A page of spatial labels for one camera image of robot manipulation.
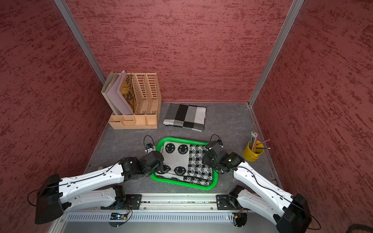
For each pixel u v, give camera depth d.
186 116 1.10
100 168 0.82
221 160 0.58
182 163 0.79
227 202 0.74
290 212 0.40
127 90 1.00
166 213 0.71
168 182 0.73
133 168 0.54
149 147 0.72
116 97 0.90
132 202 0.74
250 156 0.82
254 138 0.81
